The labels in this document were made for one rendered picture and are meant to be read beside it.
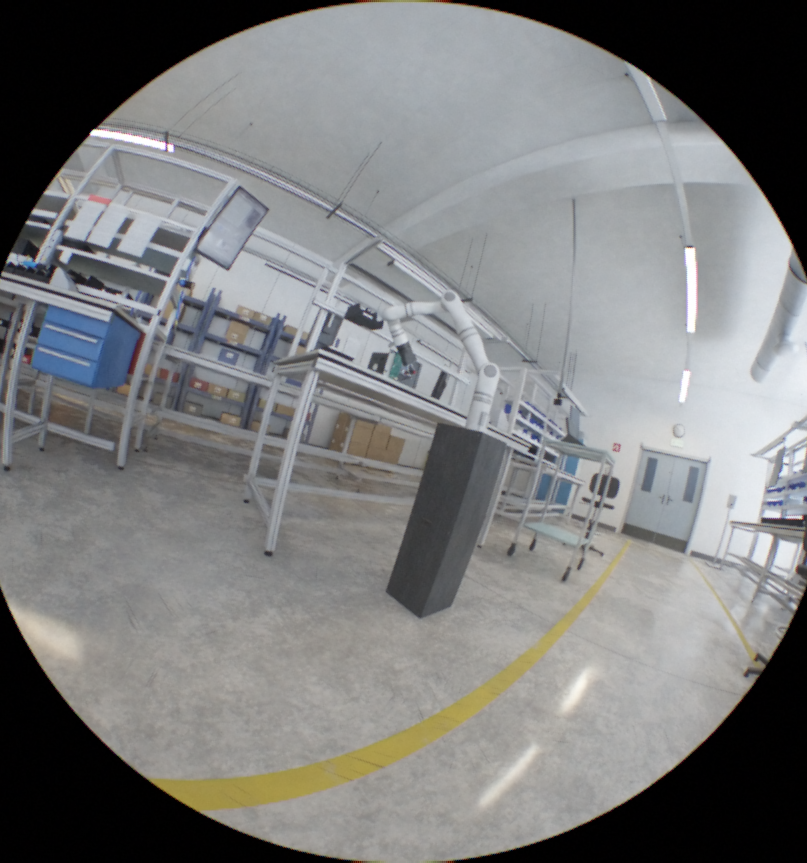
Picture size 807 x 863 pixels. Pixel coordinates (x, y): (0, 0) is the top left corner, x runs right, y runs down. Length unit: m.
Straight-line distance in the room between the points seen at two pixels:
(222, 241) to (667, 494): 8.16
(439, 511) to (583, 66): 3.40
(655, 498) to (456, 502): 6.68
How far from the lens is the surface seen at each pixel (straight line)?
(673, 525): 7.59
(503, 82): 3.20
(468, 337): 1.38
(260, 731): 0.83
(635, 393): 7.99
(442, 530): 1.21
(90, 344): 1.58
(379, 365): 1.77
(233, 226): 2.09
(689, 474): 7.65
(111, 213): 2.56
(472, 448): 1.16
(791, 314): 4.41
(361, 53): 3.41
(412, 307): 1.48
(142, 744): 0.82
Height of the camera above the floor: 0.74
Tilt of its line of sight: 1 degrees up
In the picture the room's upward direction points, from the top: 16 degrees clockwise
